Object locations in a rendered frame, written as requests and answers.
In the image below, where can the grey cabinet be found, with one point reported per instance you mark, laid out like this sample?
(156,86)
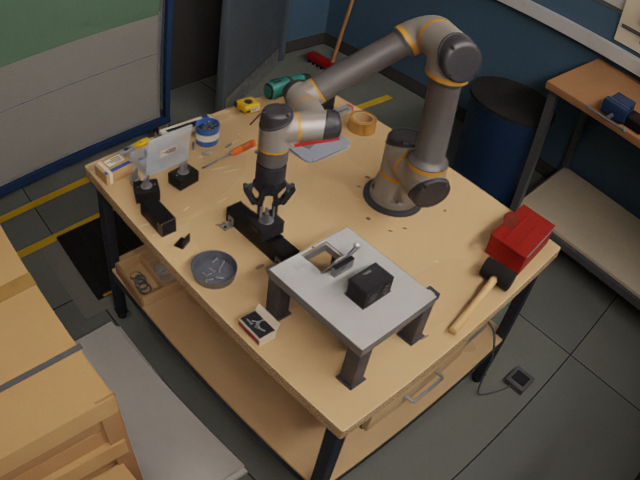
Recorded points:
(250,45)

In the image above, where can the black corner block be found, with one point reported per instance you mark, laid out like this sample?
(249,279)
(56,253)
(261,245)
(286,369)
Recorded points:
(269,230)

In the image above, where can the blue framed board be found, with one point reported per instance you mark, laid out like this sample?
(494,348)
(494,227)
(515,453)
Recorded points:
(80,75)

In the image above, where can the black desk side rail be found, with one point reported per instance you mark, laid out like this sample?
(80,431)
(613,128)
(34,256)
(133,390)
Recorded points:
(245,220)

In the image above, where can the beige wall poster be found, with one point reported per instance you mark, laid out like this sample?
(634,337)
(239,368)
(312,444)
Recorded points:
(627,25)

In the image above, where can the red flat piece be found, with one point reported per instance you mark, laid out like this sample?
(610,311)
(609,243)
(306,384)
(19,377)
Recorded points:
(312,143)

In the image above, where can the wooden tray with rings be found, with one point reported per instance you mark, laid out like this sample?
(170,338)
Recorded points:
(142,277)

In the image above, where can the yellow utility knife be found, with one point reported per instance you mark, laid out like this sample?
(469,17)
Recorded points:
(134,145)

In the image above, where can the grey small desktop with legs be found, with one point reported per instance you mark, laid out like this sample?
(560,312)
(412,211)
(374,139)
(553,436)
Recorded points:
(390,312)

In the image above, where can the grey flat tray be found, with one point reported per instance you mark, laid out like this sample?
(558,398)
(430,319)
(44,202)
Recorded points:
(325,149)

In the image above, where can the red broom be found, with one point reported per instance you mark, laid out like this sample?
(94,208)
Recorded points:
(330,45)

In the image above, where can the dark blue round bin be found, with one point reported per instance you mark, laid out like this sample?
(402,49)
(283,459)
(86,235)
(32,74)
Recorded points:
(500,130)

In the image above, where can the labelled cardboard box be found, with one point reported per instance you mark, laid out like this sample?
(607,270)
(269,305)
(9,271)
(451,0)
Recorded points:
(111,166)

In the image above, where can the small metal bracket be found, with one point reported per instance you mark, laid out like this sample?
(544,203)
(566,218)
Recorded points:
(225,226)

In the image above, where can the black stand block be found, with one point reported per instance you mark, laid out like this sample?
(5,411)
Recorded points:
(146,191)
(183,177)

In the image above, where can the tan tape roll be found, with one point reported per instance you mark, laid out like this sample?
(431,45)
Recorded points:
(361,123)

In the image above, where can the short black rail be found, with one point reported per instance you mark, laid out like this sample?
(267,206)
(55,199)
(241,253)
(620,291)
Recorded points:
(159,217)

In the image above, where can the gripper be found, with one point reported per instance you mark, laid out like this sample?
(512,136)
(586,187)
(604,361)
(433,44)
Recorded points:
(270,177)

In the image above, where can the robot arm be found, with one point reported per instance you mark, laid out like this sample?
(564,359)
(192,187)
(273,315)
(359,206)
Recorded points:
(370,60)

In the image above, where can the grey floor socket box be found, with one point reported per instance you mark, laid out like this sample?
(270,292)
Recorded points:
(518,379)

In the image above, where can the yellow tape measure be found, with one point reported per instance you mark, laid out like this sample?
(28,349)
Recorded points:
(247,104)

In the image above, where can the small printed white box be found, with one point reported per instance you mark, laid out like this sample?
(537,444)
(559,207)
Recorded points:
(259,326)

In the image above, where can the wooden workbench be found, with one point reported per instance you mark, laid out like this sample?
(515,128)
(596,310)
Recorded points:
(325,350)

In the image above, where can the grey panel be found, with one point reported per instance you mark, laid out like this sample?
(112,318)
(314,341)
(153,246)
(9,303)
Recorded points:
(162,149)

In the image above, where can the small black wedge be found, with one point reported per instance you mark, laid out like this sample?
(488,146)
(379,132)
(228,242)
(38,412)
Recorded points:
(183,241)

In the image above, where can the red toolbox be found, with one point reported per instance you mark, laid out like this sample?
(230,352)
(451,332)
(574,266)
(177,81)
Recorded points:
(520,239)

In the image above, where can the grey round screw tray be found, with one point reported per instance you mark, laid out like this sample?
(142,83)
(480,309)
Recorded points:
(214,269)

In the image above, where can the stacked cardboard boxes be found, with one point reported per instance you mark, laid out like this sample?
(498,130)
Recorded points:
(50,375)

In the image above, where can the blue vise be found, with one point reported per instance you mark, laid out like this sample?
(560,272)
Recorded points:
(617,106)

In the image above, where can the black power module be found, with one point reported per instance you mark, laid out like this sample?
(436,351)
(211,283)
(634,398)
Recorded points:
(370,289)

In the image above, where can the wooden side table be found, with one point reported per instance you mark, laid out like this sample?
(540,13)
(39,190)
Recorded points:
(590,200)

